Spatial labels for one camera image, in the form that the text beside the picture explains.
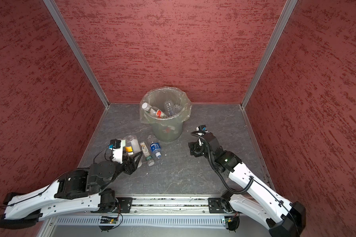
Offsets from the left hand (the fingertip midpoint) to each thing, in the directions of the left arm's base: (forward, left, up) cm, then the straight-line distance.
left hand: (137, 155), depth 65 cm
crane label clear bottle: (+7, -1, -22) cm, 23 cm away
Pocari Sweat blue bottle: (+33, -16, -4) cm, 37 cm away
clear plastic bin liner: (+41, -3, -1) cm, 42 cm away
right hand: (+9, -27, -7) cm, 29 cm away
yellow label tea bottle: (+3, +3, +2) cm, 5 cm away
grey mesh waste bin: (+22, -10, -13) cm, 27 cm away
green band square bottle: (+32, -2, -4) cm, 32 cm away
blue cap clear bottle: (+37, -11, -7) cm, 40 cm away
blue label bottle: (+14, -4, -20) cm, 25 cm away
